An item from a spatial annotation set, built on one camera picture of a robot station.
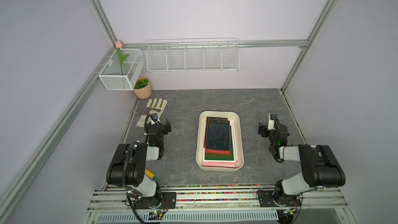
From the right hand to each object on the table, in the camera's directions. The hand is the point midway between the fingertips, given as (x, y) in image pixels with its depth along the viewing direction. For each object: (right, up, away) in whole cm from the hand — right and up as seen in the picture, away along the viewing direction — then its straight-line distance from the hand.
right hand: (267, 121), depth 94 cm
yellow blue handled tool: (-66, -27, -14) cm, 73 cm away
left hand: (-66, +1, -2) cm, 66 cm away
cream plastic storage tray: (-20, +3, +6) cm, 21 cm away
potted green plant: (-83, +22, +14) cm, 87 cm away
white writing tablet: (-33, -19, -9) cm, 39 cm away
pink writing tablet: (-30, -23, -10) cm, 39 cm away
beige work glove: (-73, +10, +17) cm, 76 cm away
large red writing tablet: (-30, -9, -1) cm, 31 cm away
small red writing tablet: (-30, -9, -1) cm, 31 cm away
